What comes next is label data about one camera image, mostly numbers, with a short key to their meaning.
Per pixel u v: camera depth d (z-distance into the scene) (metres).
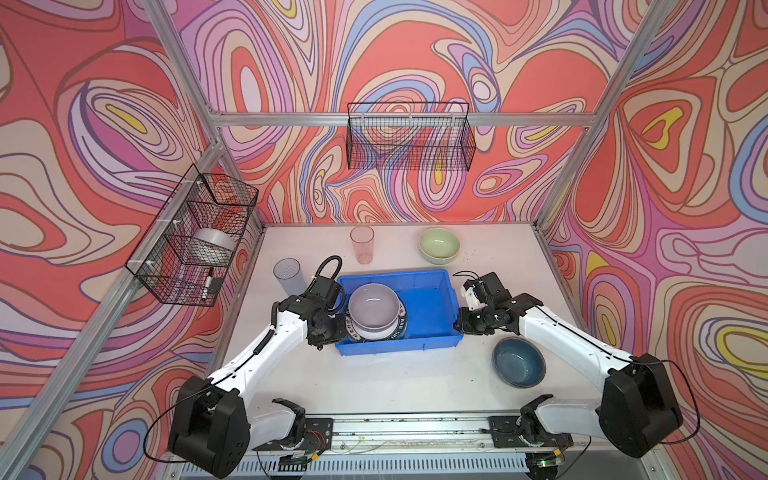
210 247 0.71
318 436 0.72
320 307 0.64
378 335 0.86
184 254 0.74
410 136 0.97
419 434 0.75
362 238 0.99
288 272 0.95
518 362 0.84
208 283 0.72
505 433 0.73
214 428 0.40
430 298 0.99
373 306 0.92
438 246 1.11
